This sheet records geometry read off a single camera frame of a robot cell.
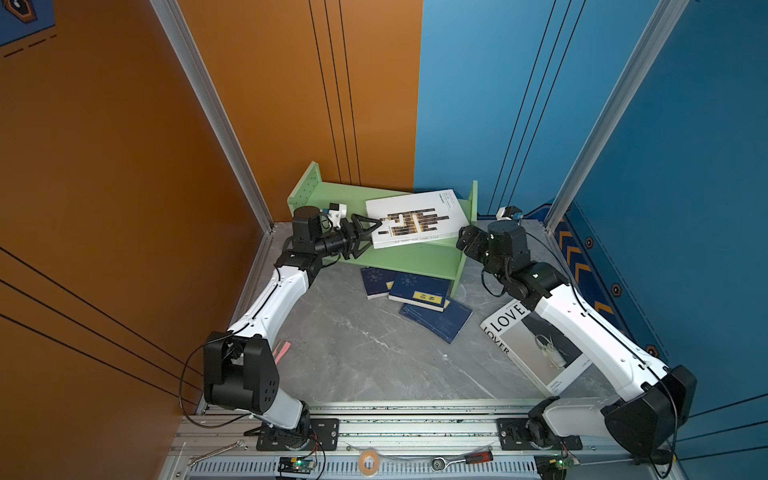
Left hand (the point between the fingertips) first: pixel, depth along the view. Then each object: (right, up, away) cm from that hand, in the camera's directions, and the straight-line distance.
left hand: (380, 229), depth 76 cm
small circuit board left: (-20, -57, -5) cm, 61 cm away
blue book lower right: (+19, -29, +15) cm, 38 cm away
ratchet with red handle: (+14, -55, -8) cm, 57 cm away
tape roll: (-4, -56, -5) cm, 57 cm away
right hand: (+22, -2, +1) cm, 22 cm away
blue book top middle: (+12, -19, +21) cm, 31 cm away
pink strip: (-30, -35, +11) cm, 47 cm away
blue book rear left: (-3, -16, +26) cm, 31 cm away
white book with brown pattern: (+10, +3, +6) cm, 11 cm away
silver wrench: (-44, -55, -5) cm, 71 cm away
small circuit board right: (+41, -57, -5) cm, 71 cm away
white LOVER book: (+44, -33, +9) cm, 56 cm away
